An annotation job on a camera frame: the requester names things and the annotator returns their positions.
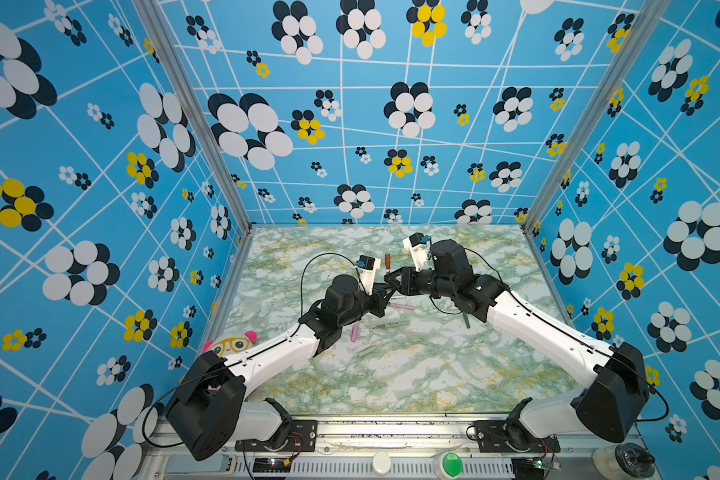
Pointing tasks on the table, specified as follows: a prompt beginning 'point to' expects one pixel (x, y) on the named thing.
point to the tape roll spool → (623, 461)
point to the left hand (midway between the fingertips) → (399, 285)
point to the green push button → (452, 464)
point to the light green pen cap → (366, 351)
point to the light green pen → (391, 324)
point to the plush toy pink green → (228, 345)
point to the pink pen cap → (355, 328)
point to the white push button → (381, 463)
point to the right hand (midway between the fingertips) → (390, 276)
